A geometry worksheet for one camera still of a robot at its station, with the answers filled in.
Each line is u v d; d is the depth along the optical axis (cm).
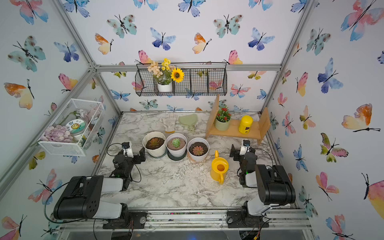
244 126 94
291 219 75
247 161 71
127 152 78
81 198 44
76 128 65
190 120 117
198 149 88
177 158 95
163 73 85
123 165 71
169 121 114
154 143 91
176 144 91
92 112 79
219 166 81
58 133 60
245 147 79
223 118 91
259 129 101
